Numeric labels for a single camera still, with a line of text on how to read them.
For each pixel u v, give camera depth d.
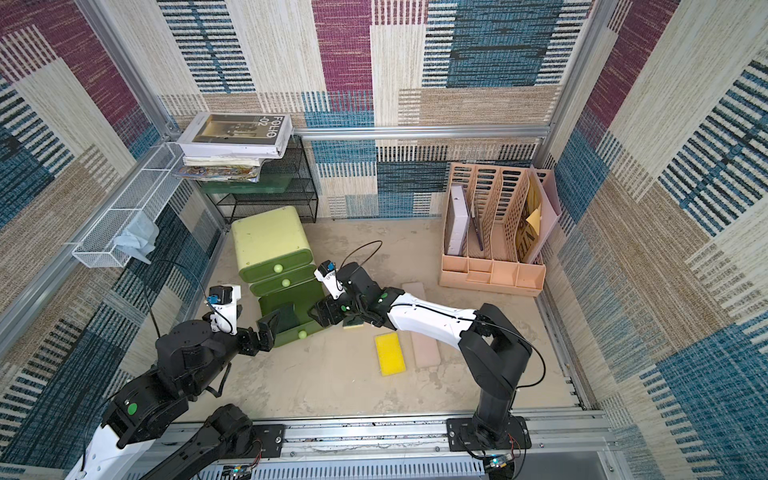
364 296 0.64
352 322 0.75
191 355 0.45
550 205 0.82
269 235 0.91
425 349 0.86
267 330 0.58
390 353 0.86
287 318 0.95
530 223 0.84
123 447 0.41
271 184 0.99
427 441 0.74
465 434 0.74
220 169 0.82
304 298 0.97
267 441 0.74
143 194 0.81
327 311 0.71
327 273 0.73
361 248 0.74
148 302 0.86
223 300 0.54
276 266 0.83
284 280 0.89
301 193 1.15
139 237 0.67
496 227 1.14
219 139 0.82
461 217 0.94
